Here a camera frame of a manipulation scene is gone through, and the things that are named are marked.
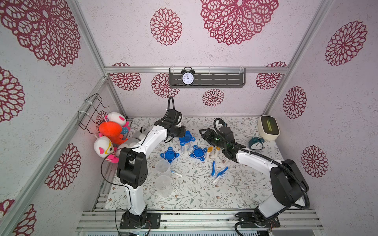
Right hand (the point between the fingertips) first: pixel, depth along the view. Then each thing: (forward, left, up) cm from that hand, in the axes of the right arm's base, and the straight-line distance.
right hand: (200, 130), depth 84 cm
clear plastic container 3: (-25, +21, -21) cm, 38 cm away
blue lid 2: (-2, 0, -22) cm, 22 cm away
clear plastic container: (-3, +8, -16) cm, 18 cm away
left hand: (+3, +10, -7) cm, 12 cm away
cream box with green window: (+17, -50, -17) cm, 56 cm away
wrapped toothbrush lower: (-19, -11, -21) cm, 31 cm away
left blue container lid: (-4, +20, -22) cm, 30 cm away
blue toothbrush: (-17, -13, -21) cm, 30 cm away
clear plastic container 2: (-14, +23, -20) cm, 33 cm away
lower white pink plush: (-13, +51, +1) cm, 53 cm away
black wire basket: (-4, +58, +14) cm, 60 cm away
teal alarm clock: (+3, -38, -17) cm, 41 cm away
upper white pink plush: (+11, +54, -1) cm, 55 cm away
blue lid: (0, +7, -8) cm, 11 cm away
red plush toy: (+1, +53, -3) cm, 53 cm away
